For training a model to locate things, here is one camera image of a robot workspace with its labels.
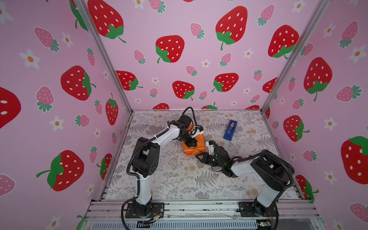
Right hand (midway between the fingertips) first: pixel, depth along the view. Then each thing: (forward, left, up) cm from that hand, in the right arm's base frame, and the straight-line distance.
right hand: (193, 158), depth 86 cm
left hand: (+10, -2, 0) cm, 10 cm away
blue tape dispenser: (+26, -26, -2) cm, 36 cm away
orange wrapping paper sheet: (+7, -3, 0) cm, 8 cm away
